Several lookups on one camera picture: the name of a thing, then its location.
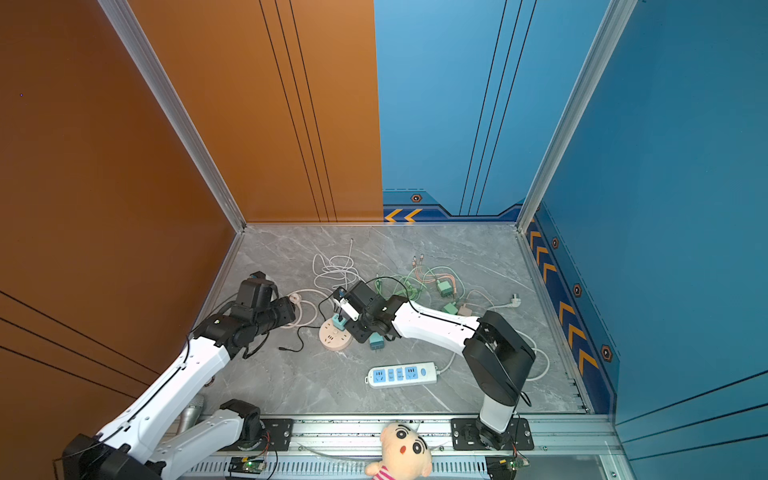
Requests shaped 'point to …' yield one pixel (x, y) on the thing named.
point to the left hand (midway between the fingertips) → (289, 305)
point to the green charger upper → (444, 287)
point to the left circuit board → (247, 465)
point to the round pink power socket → (332, 338)
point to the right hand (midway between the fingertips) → (353, 323)
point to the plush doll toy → (404, 453)
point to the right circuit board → (504, 467)
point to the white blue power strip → (402, 374)
